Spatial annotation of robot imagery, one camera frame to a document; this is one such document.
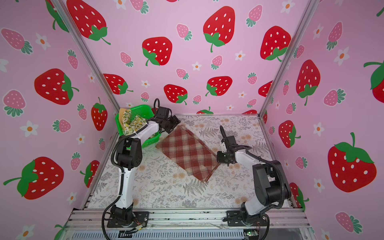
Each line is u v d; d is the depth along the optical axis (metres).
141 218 0.74
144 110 1.14
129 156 0.60
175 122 0.95
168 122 0.93
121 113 1.09
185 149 0.99
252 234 0.70
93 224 0.73
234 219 0.73
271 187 0.45
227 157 0.79
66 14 0.70
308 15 0.71
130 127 1.00
